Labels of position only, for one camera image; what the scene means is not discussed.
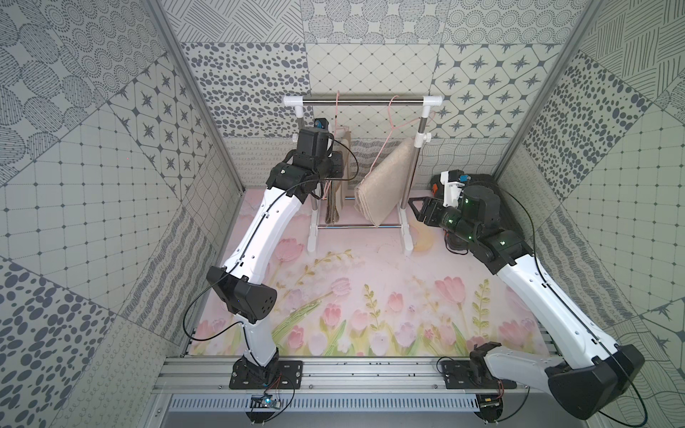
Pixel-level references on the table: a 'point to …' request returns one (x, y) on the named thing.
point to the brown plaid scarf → (332, 209)
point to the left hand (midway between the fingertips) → (327, 148)
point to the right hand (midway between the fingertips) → (415, 204)
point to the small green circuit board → (264, 401)
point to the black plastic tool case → (508, 219)
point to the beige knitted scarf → (380, 192)
